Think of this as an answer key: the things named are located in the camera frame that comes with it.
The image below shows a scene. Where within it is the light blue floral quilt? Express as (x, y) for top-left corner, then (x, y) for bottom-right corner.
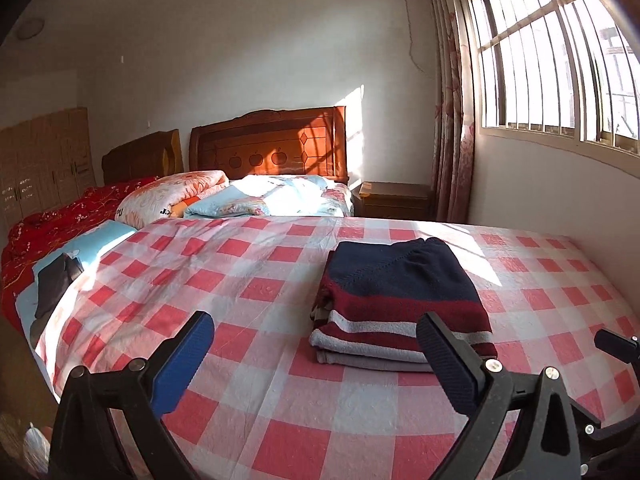
(183, 174), (354, 219)

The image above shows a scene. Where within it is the air conditioner cable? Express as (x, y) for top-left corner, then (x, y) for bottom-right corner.
(399, 0), (426, 74)

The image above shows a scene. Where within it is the wooden nightstand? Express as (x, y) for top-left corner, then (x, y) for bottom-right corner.
(352, 181), (435, 221)

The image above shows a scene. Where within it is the red white striped sweater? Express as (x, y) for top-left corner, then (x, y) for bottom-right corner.
(309, 237), (498, 373)

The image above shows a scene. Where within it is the carved wooden headboard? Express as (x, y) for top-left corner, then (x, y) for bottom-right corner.
(189, 106), (348, 184)

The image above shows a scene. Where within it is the round ceiling lamp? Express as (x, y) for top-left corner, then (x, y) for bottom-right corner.
(15, 18), (46, 41)

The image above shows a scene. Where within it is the white crumpled face mask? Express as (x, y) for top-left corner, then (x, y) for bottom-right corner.
(23, 425), (50, 479)

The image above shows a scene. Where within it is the pink floral curtain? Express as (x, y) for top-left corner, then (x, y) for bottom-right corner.
(431, 0), (475, 223)

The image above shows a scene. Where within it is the light wooden wardrobe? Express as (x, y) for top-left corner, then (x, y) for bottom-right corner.
(1, 107), (96, 229)

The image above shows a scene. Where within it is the pink floral folded quilt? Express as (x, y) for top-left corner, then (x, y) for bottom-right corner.
(114, 170), (230, 229)

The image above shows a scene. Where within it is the dark garment on bed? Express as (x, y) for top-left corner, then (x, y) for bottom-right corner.
(29, 252), (84, 348)

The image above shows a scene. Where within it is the barred window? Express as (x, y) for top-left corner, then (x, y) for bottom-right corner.
(469, 0), (639, 155)

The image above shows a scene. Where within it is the light blue cloth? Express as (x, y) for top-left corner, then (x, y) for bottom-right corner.
(16, 220), (136, 335)

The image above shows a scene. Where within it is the pink checkered bed sheet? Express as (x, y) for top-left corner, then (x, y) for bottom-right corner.
(37, 217), (639, 479)

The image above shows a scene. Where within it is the red floral bedspread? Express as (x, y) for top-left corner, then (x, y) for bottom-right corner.
(1, 177), (157, 330)

